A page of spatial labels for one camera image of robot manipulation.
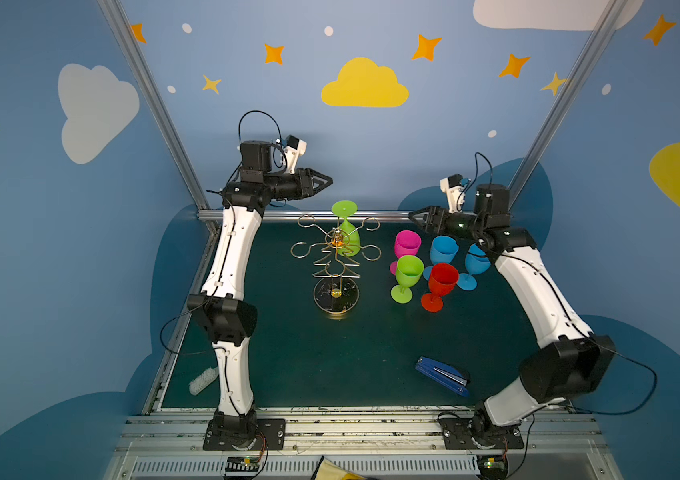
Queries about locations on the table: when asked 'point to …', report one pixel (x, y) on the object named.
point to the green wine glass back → (351, 243)
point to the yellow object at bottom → (331, 471)
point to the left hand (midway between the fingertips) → (325, 179)
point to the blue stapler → (444, 375)
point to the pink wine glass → (406, 243)
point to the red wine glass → (442, 279)
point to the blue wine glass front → (443, 248)
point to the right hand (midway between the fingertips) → (419, 213)
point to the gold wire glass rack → (336, 294)
